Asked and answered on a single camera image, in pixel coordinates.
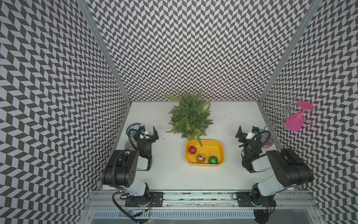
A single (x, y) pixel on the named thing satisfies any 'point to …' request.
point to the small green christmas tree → (190, 118)
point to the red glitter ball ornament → (192, 150)
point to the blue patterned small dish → (132, 129)
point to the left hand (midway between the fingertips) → (147, 128)
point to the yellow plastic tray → (210, 147)
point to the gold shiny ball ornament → (200, 158)
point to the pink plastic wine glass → (295, 122)
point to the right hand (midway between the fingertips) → (247, 129)
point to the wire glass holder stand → (284, 104)
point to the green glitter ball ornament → (213, 159)
